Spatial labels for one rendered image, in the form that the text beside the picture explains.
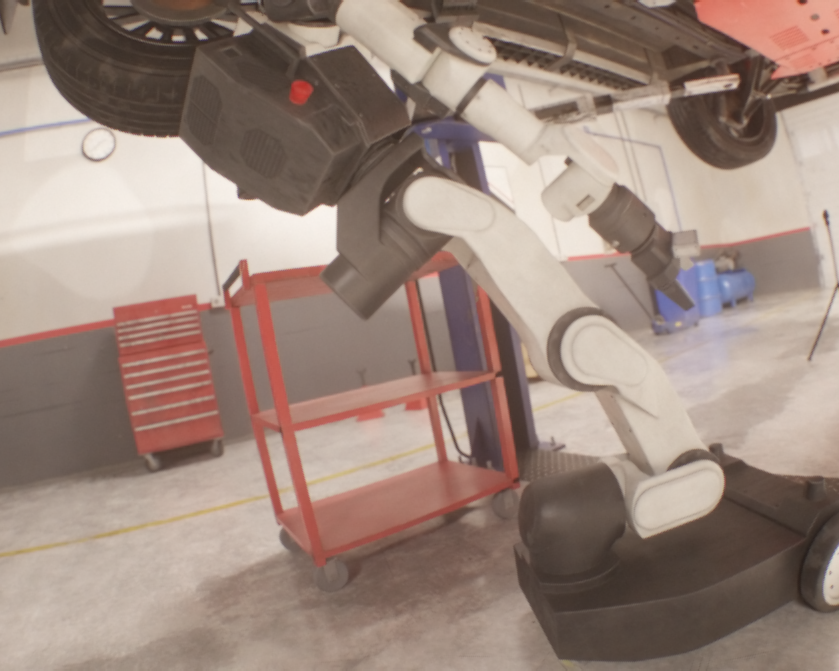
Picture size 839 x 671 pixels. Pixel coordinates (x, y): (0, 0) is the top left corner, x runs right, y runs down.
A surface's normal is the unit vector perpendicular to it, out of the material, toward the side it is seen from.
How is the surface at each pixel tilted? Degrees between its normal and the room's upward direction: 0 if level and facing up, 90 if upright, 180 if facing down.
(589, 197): 128
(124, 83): 118
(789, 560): 90
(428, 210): 90
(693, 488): 90
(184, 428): 90
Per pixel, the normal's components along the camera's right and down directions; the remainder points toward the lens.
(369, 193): 0.06, 0.00
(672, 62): -0.55, 0.11
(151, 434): 0.50, -0.08
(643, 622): -0.28, 0.07
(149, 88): 0.43, 0.44
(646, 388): 0.43, 0.20
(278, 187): -0.32, 0.73
